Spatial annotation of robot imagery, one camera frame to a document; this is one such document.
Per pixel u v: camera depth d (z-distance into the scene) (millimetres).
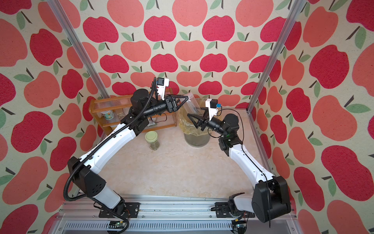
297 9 701
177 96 592
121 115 956
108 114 913
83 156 449
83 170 427
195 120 658
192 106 638
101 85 1050
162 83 580
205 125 625
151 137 881
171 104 580
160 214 739
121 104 880
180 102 615
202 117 627
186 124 782
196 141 1001
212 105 591
